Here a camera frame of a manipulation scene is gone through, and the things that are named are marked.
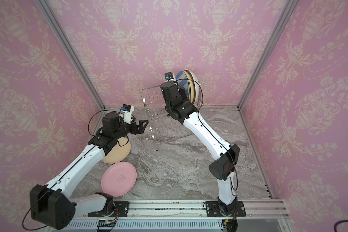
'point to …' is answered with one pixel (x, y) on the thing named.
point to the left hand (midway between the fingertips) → (142, 120)
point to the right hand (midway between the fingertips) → (180, 88)
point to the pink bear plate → (118, 179)
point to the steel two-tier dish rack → (163, 127)
